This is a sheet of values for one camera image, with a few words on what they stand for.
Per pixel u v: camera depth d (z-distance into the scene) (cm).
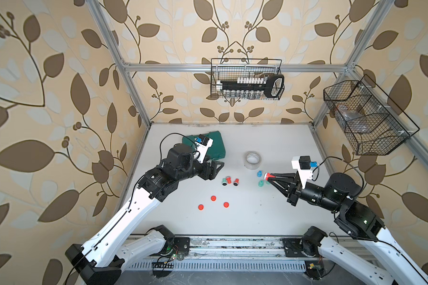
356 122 71
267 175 57
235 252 74
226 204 87
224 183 91
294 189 51
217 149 105
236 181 93
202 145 57
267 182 57
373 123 73
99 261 37
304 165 48
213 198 89
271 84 83
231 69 91
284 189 55
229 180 94
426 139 58
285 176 56
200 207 86
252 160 101
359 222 43
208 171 58
